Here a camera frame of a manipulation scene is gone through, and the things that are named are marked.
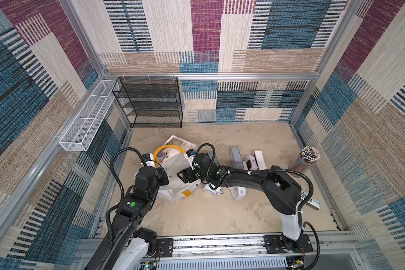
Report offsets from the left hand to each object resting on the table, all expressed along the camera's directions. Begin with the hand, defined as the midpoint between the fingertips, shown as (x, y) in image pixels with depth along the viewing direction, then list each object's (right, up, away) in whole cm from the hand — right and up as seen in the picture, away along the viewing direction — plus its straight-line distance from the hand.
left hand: (162, 167), depth 76 cm
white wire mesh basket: (-49, +16, +17) cm, 54 cm away
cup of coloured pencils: (+69, +5, +6) cm, 69 cm away
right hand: (+9, -5, +11) cm, 15 cm away
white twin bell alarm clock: (+24, -13, +7) cm, 28 cm away
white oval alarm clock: (+35, -13, +5) cm, 37 cm away
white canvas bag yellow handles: (+4, +5, -1) cm, 6 cm away
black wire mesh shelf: (-16, +37, +34) cm, 53 cm away
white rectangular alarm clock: (+50, +1, +19) cm, 53 cm away
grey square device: (+36, +2, +15) cm, 39 cm away
